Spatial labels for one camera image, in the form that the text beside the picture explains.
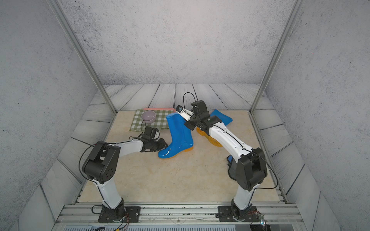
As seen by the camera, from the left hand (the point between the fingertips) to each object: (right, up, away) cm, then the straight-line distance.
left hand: (168, 145), depth 97 cm
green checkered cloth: (-25, +14, +14) cm, 32 cm away
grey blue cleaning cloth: (+40, -11, -10) cm, 43 cm away
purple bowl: (-18, +20, +17) cm, 32 cm away
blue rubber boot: (+9, +6, -6) cm, 12 cm away
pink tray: (-11, +27, +25) cm, 38 cm away
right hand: (+13, +19, -13) cm, 27 cm away
